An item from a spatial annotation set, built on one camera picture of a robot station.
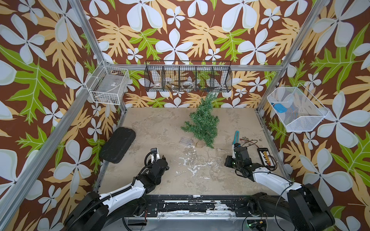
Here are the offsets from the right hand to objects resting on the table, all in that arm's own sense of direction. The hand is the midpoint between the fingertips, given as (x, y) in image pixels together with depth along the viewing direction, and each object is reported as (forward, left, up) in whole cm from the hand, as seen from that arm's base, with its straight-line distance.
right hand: (224, 158), depth 90 cm
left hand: (0, +40, +4) cm, 40 cm away
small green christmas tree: (+9, +15, +24) cm, 30 cm away
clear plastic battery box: (+13, +24, -1) cm, 27 cm away
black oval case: (+6, +70, +4) cm, 70 cm away
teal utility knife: (+17, -12, -1) cm, 21 cm away
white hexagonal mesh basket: (+18, -41, +25) cm, 51 cm away
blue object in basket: (+22, -33, +23) cm, 46 cm away
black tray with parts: (+1, -27, -1) cm, 27 cm away
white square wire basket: (+32, +72, +33) cm, 85 cm away
